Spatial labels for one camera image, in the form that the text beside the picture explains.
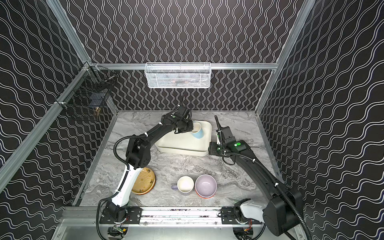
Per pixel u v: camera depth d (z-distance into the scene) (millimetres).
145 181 838
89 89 971
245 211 626
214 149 715
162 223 736
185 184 824
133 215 737
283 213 386
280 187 415
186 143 999
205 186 811
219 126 645
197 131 953
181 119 808
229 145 552
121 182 628
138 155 614
